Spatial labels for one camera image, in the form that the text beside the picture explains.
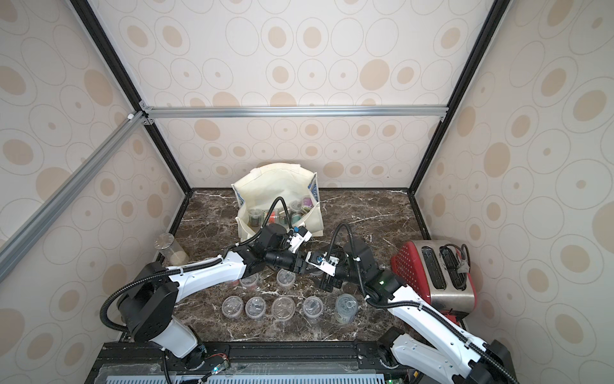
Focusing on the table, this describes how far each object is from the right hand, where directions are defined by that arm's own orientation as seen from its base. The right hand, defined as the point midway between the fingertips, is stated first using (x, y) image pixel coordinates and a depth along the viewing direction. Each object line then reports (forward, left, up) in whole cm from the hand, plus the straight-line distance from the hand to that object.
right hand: (327, 257), depth 77 cm
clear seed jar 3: (-13, +14, -12) cm, 22 cm away
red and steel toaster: (-4, -35, 0) cm, 35 cm away
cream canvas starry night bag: (+33, +19, -5) cm, 38 cm away
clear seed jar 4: (-12, +4, -12) cm, 17 cm away
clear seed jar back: (-5, +27, -10) cm, 29 cm away
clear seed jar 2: (-13, +23, -11) cm, 29 cm away
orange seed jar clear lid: (-2, +15, -12) cm, 19 cm away
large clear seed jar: (-12, -7, -10) cm, 17 cm away
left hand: (-4, +1, -1) cm, 4 cm away
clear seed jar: (-13, +31, -11) cm, 35 cm away
